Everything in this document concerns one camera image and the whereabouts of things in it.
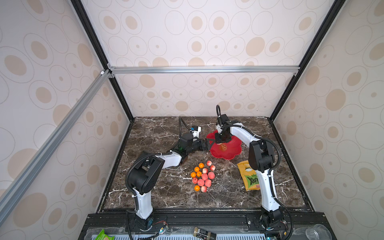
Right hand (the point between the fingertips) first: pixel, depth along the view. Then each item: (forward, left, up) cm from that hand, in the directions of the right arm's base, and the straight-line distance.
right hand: (224, 140), depth 104 cm
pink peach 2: (-27, +9, +1) cm, 28 cm away
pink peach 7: (-31, +12, 0) cm, 33 cm away
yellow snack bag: (-26, -13, -1) cm, 29 cm away
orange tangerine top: (-20, +16, 0) cm, 26 cm away
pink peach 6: (-32, +16, +1) cm, 35 cm away
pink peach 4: (-28, +13, +1) cm, 31 cm away
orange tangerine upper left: (-23, +18, 0) cm, 29 cm away
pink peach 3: (-18, +11, 0) cm, 21 cm away
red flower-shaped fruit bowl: (-7, -1, -3) cm, 8 cm away
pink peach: (-21, +9, 0) cm, 23 cm away
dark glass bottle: (-56, +13, +1) cm, 57 cm away
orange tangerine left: (-27, +20, 0) cm, 33 cm away
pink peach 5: (-30, +19, +1) cm, 36 cm away
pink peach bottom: (-35, +14, 0) cm, 37 cm away
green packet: (-59, +60, +2) cm, 84 cm away
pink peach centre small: (-24, +13, 0) cm, 27 cm away
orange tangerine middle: (-27, +17, +1) cm, 31 cm away
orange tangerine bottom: (-34, +18, 0) cm, 39 cm away
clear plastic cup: (-51, -41, -3) cm, 66 cm away
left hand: (-11, +8, +14) cm, 19 cm away
